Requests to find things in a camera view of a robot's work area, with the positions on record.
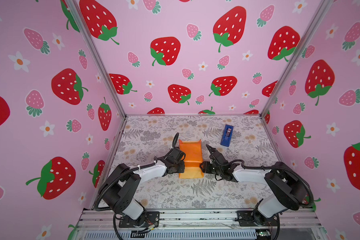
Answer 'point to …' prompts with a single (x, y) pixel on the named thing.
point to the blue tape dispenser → (227, 135)
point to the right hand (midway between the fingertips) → (201, 166)
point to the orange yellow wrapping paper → (193, 158)
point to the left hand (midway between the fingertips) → (182, 166)
